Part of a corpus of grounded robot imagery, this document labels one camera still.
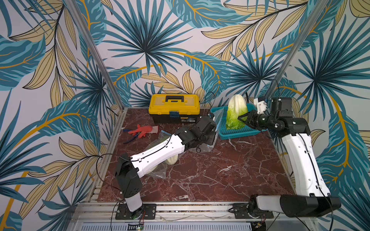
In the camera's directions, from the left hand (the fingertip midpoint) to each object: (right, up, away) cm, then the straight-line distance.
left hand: (211, 136), depth 75 cm
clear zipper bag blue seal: (-27, -20, +6) cm, 35 cm away
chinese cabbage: (-21, -15, +11) cm, 28 cm away
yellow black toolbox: (-21, +17, +23) cm, 35 cm away
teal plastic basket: (+12, 0, +17) cm, 21 cm away
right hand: (+13, +9, -5) cm, 17 cm away
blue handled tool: (-48, -3, +25) cm, 55 cm away
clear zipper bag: (+5, +13, +7) cm, 15 cm away
